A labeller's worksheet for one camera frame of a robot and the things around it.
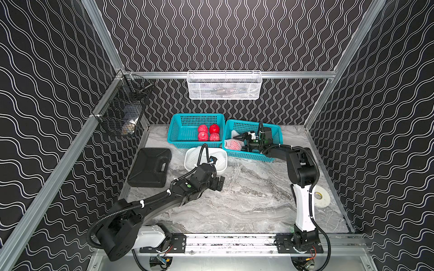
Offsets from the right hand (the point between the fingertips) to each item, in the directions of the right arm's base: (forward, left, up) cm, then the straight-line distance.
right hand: (234, 142), depth 100 cm
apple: (+14, +12, -2) cm, 19 cm away
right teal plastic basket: (+22, -7, -9) cm, 25 cm away
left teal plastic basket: (+18, +34, -8) cm, 39 cm away
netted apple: (+14, +20, -1) cm, 24 cm away
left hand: (-22, +10, +3) cm, 25 cm away
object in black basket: (-6, +53, +18) cm, 57 cm away
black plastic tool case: (-16, +47, -3) cm, 50 cm away
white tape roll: (-29, -44, -10) cm, 54 cm away
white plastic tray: (-23, +15, +18) cm, 33 cm away
